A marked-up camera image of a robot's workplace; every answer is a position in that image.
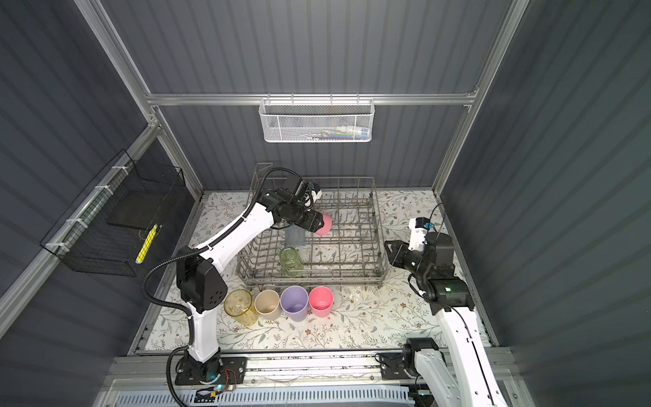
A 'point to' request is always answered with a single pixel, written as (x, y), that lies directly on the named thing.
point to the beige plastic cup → (267, 304)
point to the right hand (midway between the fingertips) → (392, 246)
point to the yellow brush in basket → (147, 242)
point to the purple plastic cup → (294, 300)
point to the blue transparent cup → (295, 236)
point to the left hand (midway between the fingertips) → (316, 220)
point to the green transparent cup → (290, 262)
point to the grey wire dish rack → (347, 255)
